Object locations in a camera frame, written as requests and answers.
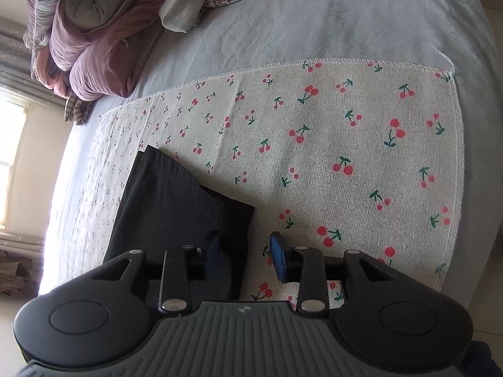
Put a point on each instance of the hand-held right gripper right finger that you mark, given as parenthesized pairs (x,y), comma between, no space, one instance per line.
(279,255)

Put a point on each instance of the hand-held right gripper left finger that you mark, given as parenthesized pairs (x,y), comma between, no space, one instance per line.
(212,249)

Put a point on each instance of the black pants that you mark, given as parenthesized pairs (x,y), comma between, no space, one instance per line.
(173,212)

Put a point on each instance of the cherry print cloth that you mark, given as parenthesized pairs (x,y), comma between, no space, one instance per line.
(334,145)

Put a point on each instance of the striped grey cloth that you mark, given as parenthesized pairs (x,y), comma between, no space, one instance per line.
(78,112)

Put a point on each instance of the stack of folded cardboard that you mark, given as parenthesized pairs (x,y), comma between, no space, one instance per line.
(13,271)

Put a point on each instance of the bed with light blue sheet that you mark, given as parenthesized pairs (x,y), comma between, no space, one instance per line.
(314,23)

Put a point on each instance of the purple folded quilt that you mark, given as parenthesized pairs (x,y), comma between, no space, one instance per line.
(90,39)

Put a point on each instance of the grey patterned curtain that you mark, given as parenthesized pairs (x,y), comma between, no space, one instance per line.
(19,63)

